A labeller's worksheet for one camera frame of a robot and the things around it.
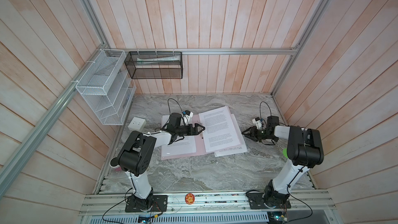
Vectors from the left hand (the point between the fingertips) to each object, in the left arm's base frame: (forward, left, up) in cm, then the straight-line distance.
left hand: (200, 131), depth 91 cm
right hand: (+3, -29, -7) cm, 30 cm away
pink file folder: (-7, 0, -9) cm, 11 cm away
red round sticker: (-34, +6, -7) cm, 35 cm away
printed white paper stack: (-6, +9, -8) cm, 14 cm away
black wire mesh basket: (+42, +31, +18) cm, 55 cm away
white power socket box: (+7, +41, -4) cm, 42 cm away
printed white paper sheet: (+2, -12, -6) cm, 14 cm away
